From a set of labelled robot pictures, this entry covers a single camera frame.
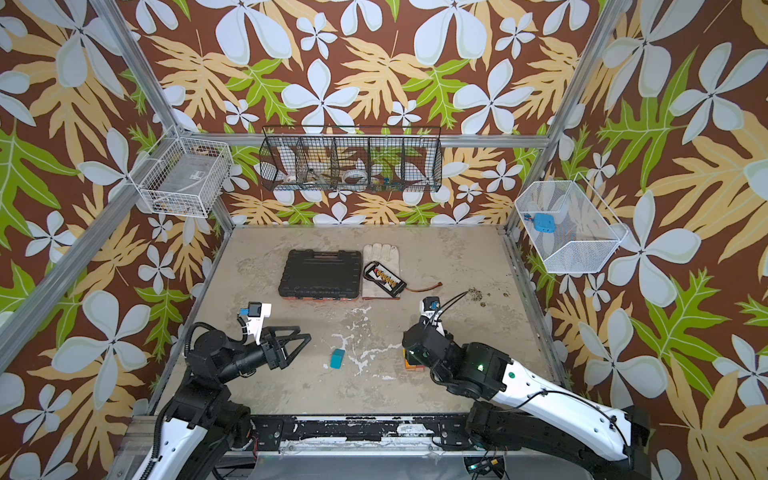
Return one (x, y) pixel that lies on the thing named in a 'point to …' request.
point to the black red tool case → (309, 275)
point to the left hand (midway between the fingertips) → (302, 332)
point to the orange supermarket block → (417, 367)
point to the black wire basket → (346, 158)
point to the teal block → (336, 359)
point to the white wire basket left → (183, 176)
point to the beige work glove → (386, 255)
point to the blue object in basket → (544, 223)
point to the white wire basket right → (570, 227)
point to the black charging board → (384, 278)
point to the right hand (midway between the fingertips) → (408, 337)
